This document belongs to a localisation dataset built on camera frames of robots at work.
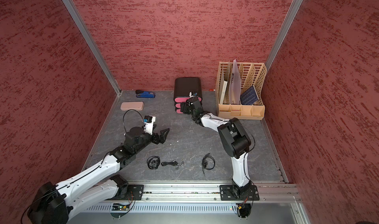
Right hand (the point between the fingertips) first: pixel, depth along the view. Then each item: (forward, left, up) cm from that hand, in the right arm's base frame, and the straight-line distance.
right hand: (185, 106), depth 98 cm
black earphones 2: (-35, +7, -9) cm, 37 cm away
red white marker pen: (+26, -22, -11) cm, 36 cm away
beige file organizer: (+21, -48, +9) cm, 54 cm away
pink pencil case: (+8, +42, -8) cm, 43 cm away
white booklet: (+3, -25, +10) cm, 27 cm away
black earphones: (-34, +19, -9) cm, 40 cm away
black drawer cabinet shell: (+15, +2, +4) cm, 15 cm away
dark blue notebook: (+7, -46, 0) cm, 47 cm away
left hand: (-21, +12, +6) cm, 25 cm away
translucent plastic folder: (+18, -37, +1) cm, 41 cm away
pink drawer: (+2, +1, +5) cm, 5 cm away
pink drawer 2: (+1, +5, 0) cm, 5 cm away
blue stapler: (+20, +36, -7) cm, 42 cm away
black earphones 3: (-35, -11, -10) cm, 38 cm away
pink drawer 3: (0, +5, -6) cm, 8 cm away
